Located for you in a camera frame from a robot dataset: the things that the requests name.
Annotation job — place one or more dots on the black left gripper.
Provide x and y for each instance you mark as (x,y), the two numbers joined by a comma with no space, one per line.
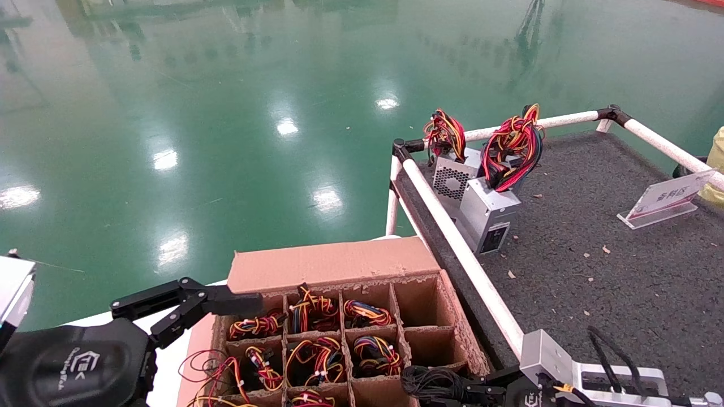
(73,367)

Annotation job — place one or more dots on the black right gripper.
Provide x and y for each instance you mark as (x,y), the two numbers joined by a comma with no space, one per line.
(529,398)

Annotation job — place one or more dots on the cardboard box with dividers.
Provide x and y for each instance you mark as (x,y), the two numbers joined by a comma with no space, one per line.
(328,263)

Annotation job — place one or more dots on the silver power supply with label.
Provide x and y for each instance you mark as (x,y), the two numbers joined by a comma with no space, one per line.
(486,215)

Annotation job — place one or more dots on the power supply with honeycomb vent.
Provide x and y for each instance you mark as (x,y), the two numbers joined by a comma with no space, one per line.
(452,181)

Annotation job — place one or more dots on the clear acrylic sign holder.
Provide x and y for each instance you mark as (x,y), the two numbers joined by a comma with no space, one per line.
(667,198)

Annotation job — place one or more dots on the person in yellow coat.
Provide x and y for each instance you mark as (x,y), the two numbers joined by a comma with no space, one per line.
(715,169)

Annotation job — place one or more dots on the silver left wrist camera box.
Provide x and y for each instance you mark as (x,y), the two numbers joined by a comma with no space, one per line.
(14,294)

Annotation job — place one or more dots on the white pipe table frame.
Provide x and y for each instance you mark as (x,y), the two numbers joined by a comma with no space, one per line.
(435,203)

